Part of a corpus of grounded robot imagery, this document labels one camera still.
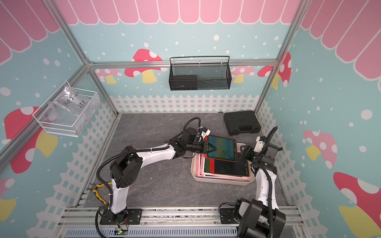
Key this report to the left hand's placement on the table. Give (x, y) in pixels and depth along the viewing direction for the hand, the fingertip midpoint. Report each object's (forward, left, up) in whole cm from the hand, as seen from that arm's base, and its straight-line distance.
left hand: (216, 151), depth 82 cm
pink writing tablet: (-1, +9, -13) cm, 16 cm away
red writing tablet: (-4, -5, -12) cm, 14 cm away
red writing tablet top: (+4, -7, -3) cm, 8 cm away
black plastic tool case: (+31, -23, -10) cm, 40 cm away
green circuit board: (-37, +46, -15) cm, 61 cm away
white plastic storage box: (-13, -1, -8) cm, 16 cm away
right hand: (+3, -17, -1) cm, 17 cm away
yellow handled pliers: (-17, +69, -14) cm, 72 cm away
